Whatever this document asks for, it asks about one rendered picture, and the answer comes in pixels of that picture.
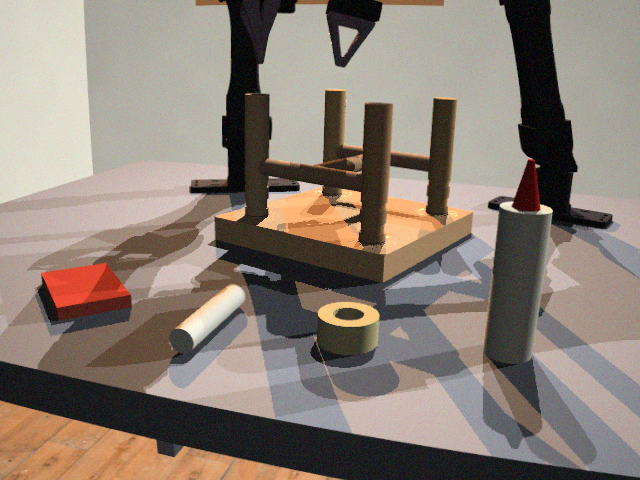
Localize beige roll of masking tape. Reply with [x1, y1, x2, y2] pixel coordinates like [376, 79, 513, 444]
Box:
[317, 302, 379, 355]

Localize flat red block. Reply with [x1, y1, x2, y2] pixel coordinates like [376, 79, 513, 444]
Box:
[41, 263, 132, 320]

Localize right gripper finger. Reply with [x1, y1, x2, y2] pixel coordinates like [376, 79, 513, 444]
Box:
[240, 0, 261, 64]
[260, 0, 281, 64]

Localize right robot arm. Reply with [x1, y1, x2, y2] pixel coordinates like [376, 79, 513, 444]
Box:
[191, 1, 300, 193]

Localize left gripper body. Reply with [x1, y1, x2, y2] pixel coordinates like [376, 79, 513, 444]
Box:
[325, 0, 382, 22]

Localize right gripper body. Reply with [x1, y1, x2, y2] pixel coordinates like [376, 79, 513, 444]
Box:
[219, 0, 298, 13]

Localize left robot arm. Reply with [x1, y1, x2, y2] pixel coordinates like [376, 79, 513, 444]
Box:
[499, 0, 613, 228]

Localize brown wooden stool legs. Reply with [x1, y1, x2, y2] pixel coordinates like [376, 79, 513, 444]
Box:
[245, 89, 457, 245]

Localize white glue bottle with red cap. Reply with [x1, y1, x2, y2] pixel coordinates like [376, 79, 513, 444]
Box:
[483, 159, 553, 364]

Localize cream cylinder with dark end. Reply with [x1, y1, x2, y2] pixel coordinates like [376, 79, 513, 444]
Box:
[169, 284, 245, 354]

